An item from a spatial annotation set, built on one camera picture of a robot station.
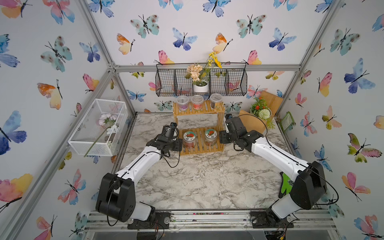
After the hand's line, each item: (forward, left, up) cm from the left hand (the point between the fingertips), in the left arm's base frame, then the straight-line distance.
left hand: (178, 140), depth 88 cm
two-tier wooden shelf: (+17, -13, -12) cm, 25 cm away
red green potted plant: (+16, -50, +8) cm, 53 cm away
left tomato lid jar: (+3, -6, -4) cm, 8 cm away
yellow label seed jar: (+13, -21, +20) cm, 32 cm away
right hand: (+1, -27, +6) cm, 28 cm away
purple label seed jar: (+12, -4, +19) cm, 23 cm away
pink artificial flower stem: (0, +33, +18) cm, 38 cm away
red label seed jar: (+12, -11, +19) cm, 25 cm away
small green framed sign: (+22, -78, -10) cm, 81 cm away
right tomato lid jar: (+4, -19, -3) cm, 20 cm away
